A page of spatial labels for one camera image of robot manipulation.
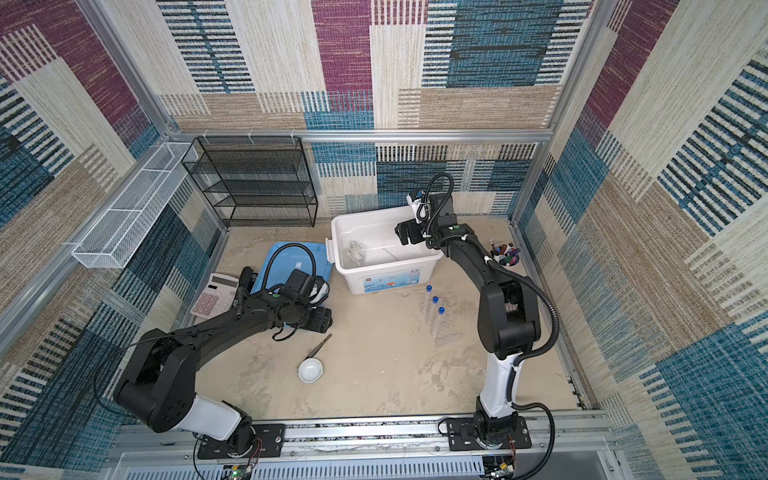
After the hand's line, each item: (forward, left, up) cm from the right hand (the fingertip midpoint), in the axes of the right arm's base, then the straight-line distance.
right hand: (410, 226), depth 93 cm
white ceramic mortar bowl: (-37, +30, -17) cm, 50 cm away
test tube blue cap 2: (-27, -6, -4) cm, 28 cm away
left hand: (-23, +27, -13) cm, 37 cm away
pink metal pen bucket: (-7, -30, -7) cm, 31 cm away
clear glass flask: (+1, +19, -14) cm, 23 cm away
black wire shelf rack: (+26, +55, -1) cm, 61 cm away
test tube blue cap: (-24, -5, -4) cm, 25 cm away
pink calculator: (-13, +62, -16) cm, 66 cm away
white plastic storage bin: (+2, +12, -19) cm, 22 cm away
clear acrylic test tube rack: (-27, -7, -10) cm, 29 cm away
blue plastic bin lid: (-17, +31, +7) cm, 36 cm away
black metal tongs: (-31, +30, -18) cm, 47 cm away
